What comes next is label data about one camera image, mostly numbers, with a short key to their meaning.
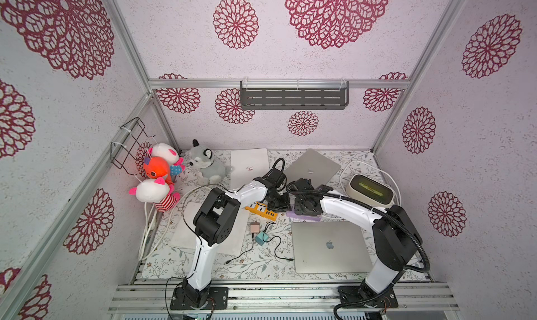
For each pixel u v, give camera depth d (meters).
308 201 0.65
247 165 1.13
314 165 1.18
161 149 0.95
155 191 0.80
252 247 0.85
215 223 0.54
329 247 0.85
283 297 0.76
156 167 0.88
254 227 0.90
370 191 0.97
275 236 0.89
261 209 0.94
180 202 0.99
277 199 0.83
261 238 0.85
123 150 0.75
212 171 0.99
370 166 1.13
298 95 0.93
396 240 0.46
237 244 0.85
